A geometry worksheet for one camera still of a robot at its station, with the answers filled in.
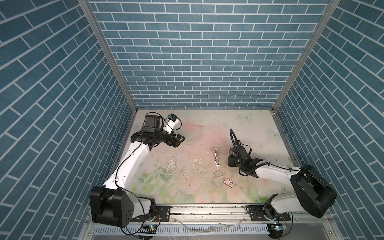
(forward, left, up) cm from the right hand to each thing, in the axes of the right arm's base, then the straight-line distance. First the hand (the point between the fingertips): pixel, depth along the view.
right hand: (228, 155), depth 92 cm
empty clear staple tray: (-11, +6, -3) cm, 13 cm away
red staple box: (-16, +1, -2) cm, 16 cm away
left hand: (0, +30, +19) cm, 35 cm away
